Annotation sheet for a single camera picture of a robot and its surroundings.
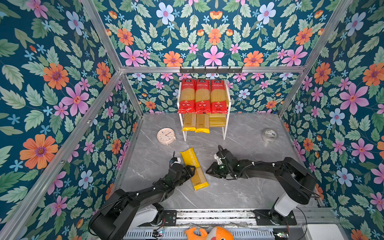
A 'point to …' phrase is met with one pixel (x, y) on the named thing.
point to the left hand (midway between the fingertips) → (195, 167)
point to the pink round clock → (166, 135)
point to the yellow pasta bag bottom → (198, 179)
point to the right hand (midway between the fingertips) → (205, 172)
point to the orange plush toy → (216, 233)
